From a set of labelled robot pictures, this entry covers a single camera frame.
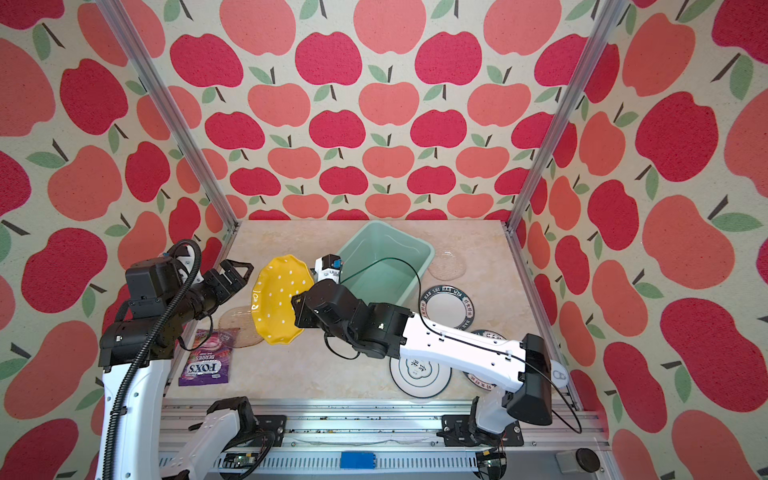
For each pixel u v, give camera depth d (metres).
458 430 0.73
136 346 0.40
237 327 0.90
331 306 0.44
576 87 0.82
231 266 0.58
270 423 0.76
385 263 0.58
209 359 0.84
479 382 0.81
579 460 0.62
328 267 0.57
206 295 0.55
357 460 0.69
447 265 1.09
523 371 0.40
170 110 0.87
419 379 0.82
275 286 0.68
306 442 0.73
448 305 1.00
